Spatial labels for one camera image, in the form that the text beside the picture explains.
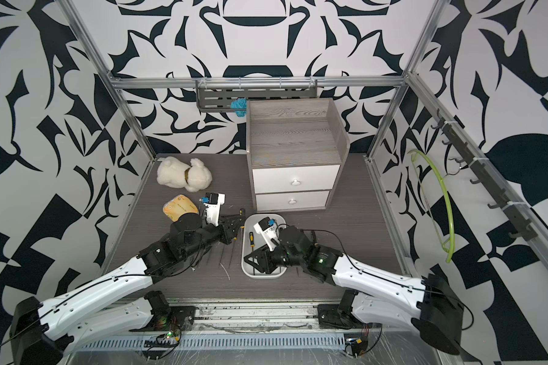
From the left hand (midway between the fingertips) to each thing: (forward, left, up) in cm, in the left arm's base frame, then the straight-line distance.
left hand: (243, 213), depth 71 cm
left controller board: (-29, +25, -27) cm, 47 cm away
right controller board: (-32, -34, -26) cm, 53 cm away
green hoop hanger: (-15, -59, -3) cm, 61 cm away
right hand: (-10, -2, -7) cm, 13 cm away
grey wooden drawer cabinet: (+21, -18, +7) cm, 29 cm away
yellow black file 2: (-3, +7, -25) cm, 26 cm away
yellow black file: (+3, -1, -24) cm, 24 cm away
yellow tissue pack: (+17, +30, -20) cm, 40 cm away
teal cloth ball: (+43, +2, +9) cm, 44 cm away
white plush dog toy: (+29, +31, -14) cm, 45 cm away
